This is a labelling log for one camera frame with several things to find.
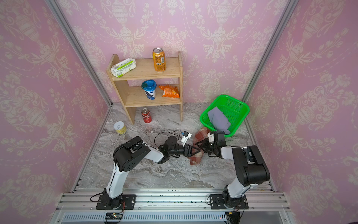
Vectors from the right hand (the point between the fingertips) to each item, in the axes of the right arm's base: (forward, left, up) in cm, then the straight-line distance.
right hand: (197, 144), depth 93 cm
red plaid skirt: (+4, -3, +5) cm, 7 cm away
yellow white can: (+15, +54, +3) cm, 56 cm away
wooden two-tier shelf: (+30, +43, +19) cm, 56 cm away
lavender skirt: (+15, -18, +4) cm, 24 cm away
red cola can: (+22, +35, +7) cm, 42 cm away
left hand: (-7, 0, +3) cm, 8 cm away
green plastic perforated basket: (+29, -36, -3) cm, 46 cm away
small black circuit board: (-36, +48, -5) cm, 60 cm away
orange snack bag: (+26, +16, +24) cm, 39 cm away
